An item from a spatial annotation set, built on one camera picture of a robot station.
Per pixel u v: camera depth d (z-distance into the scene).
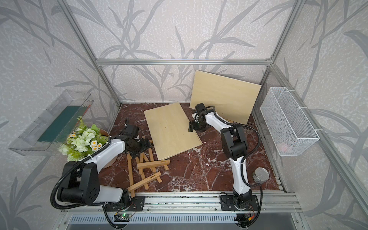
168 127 1.02
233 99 0.93
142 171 0.79
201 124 0.85
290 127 0.62
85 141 0.64
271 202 0.75
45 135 0.63
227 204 0.72
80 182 0.42
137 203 0.73
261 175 0.78
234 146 0.56
